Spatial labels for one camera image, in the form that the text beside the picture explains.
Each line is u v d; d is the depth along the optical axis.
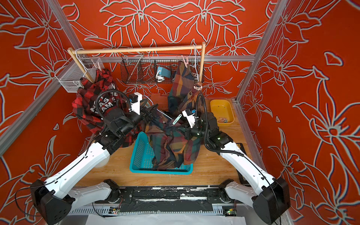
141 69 0.99
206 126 0.54
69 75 0.77
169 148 0.74
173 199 0.73
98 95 0.68
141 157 0.85
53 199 0.37
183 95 0.77
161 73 0.84
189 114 0.62
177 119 0.67
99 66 0.73
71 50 0.58
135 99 0.54
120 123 0.50
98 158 0.48
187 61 0.74
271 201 0.38
